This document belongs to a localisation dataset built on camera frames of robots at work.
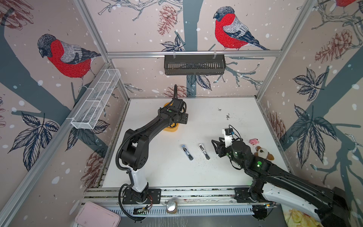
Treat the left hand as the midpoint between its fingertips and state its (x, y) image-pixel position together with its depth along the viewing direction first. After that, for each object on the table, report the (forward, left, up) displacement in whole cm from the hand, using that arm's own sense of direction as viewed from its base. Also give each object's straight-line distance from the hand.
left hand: (182, 117), depth 91 cm
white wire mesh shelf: (-11, +49, +17) cm, 53 cm away
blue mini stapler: (-19, -3, -12) cm, 23 cm away
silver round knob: (-48, +5, -7) cm, 49 cm away
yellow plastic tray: (-5, +8, -8) cm, 12 cm away
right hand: (-20, -18, +4) cm, 27 cm away
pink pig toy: (-13, -48, -11) cm, 51 cm away
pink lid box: (-51, +44, -12) cm, 68 cm away
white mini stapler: (-17, -13, -12) cm, 24 cm away
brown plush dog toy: (-21, -51, -10) cm, 56 cm away
